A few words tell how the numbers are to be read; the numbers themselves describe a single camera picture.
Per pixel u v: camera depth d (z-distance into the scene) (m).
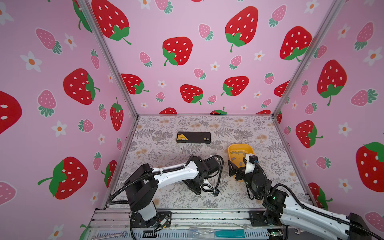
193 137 1.05
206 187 0.69
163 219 0.72
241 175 0.68
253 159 0.64
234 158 0.96
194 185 0.70
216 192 0.69
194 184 0.70
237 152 0.99
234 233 0.70
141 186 0.46
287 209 0.54
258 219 0.73
